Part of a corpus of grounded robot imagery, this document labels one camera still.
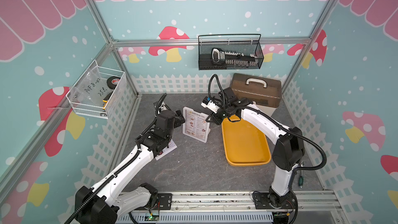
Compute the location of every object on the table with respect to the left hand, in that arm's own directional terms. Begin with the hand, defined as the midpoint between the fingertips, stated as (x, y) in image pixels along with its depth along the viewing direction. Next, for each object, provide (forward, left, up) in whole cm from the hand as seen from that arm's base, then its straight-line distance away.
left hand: (174, 116), depth 79 cm
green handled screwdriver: (-24, -66, -21) cm, 73 cm away
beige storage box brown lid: (+22, -53, -3) cm, 57 cm away
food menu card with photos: (+2, -11, -11) cm, 16 cm away
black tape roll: (+14, +32, +10) cm, 37 cm away
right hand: (+3, -18, -6) cm, 19 cm away
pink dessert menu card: (-5, +5, -24) cm, 25 cm away
